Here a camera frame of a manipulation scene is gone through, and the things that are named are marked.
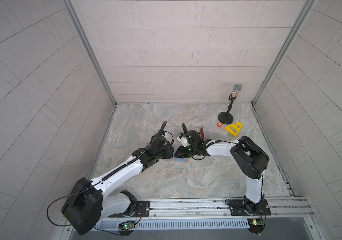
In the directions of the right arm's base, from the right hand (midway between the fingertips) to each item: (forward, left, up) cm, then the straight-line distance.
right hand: (174, 156), depth 88 cm
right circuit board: (-35, -36, -3) cm, 50 cm away
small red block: (+22, -32, 0) cm, 39 cm away
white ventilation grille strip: (-33, -8, -2) cm, 34 cm away
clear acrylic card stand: (+20, -21, -1) cm, 29 cm away
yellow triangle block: (+17, -37, 0) cm, 41 cm away
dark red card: (+12, -18, +4) cm, 22 cm away
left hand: (+1, 0, +8) cm, 8 cm away
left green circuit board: (-32, +22, +2) cm, 39 cm away
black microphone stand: (+27, -39, 0) cm, 47 cm away
